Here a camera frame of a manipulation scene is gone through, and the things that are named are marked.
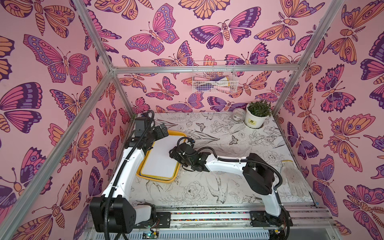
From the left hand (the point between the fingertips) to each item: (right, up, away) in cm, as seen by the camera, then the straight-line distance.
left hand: (161, 128), depth 82 cm
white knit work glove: (+75, -28, +5) cm, 80 cm away
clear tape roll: (+52, +10, +34) cm, 63 cm away
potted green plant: (+60, +10, +18) cm, 63 cm away
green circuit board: (-4, -52, -10) cm, 53 cm away
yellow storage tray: (+1, -3, +25) cm, 25 cm away
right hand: (+5, -14, +3) cm, 15 cm away
